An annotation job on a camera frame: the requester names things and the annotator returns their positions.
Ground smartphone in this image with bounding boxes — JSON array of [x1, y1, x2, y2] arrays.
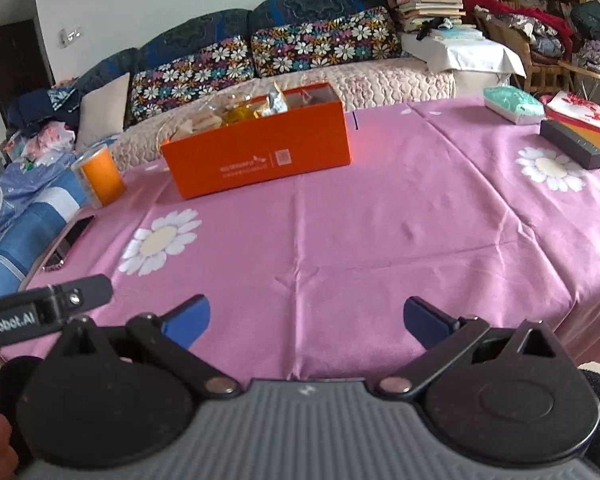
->
[[40, 215, 96, 274]]

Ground blue patterned sofa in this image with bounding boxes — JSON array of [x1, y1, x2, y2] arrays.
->
[[10, 0, 456, 172]]

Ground large floral cushion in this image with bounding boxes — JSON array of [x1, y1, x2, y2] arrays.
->
[[250, 7, 404, 79]]

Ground dark blue clothes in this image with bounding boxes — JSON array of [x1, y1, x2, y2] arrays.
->
[[7, 85, 82, 129]]

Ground silver foil snack packet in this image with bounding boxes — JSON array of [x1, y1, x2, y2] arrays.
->
[[264, 84, 291, 117]]

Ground red white paper bag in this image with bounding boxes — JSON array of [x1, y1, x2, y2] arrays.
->
[[545, 91, 600, 136]]

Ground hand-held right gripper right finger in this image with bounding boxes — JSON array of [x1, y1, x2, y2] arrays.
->
[[374, 296, 565, 402]]

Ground yellow translucent snack bag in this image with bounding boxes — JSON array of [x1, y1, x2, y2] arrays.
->
[[222, 102, 264, 125]]

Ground pile of clothes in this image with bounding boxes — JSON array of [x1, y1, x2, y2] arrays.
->
[[462, 0, 600, 69]]

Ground long black box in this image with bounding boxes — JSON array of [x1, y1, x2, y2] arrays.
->
[[540, 120, 600, 171]]

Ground pink floral tablecloth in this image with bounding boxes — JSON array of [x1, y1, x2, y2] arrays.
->
[[0, 97, 600, 387]]

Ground orange can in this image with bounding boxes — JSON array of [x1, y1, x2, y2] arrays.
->
[[71, 143, 128, 210]]

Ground pink white plastic bag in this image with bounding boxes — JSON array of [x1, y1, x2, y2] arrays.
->
[[2, 122, 76, 167]]

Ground blue striped quilt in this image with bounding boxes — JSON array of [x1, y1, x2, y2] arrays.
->
[[0, 160, 97, 302]]

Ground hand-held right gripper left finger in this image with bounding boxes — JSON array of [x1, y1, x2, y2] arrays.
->
[[55, 295, 243, 402]]

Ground stack of books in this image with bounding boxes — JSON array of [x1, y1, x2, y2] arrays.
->
[[395, 0, 487, 41]]

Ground orange cardboard box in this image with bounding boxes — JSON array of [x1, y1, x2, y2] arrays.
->
[[160, 82, 354, 200]]

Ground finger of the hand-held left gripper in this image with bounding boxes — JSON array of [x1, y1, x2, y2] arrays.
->
[[50, 274, 114, 320]]

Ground teal tissue pack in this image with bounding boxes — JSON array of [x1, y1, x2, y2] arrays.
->
[[482, 86, 546, 125]]

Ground wicker chair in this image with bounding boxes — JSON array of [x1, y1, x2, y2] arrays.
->
[[475, 7, 600, 96]]

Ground clear cracker bag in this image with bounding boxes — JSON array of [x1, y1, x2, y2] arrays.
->
[[170, 105, 229, 142]]

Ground beige pillow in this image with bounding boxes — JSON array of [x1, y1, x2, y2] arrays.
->
[[75, 72, 131, 154]]

